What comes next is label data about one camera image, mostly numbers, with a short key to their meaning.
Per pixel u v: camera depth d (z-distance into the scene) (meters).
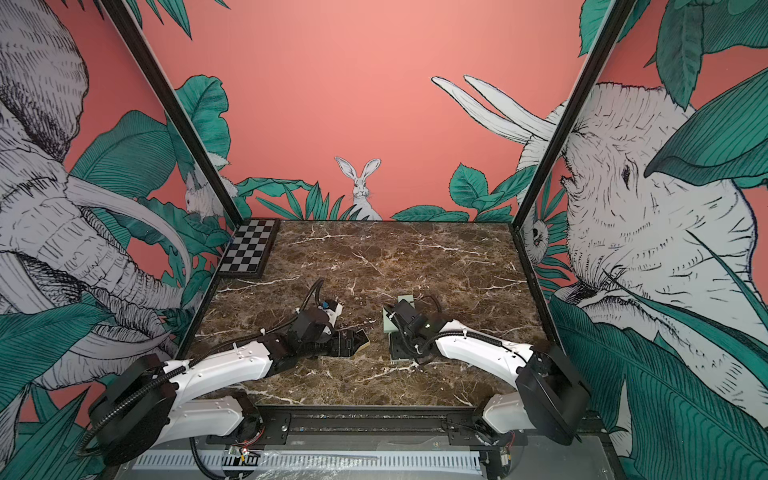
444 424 0.74
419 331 0.61
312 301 1.00
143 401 0.41
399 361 0.85
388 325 0.87
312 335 0.66
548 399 0.42
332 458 0.70
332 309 0.78
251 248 1.09
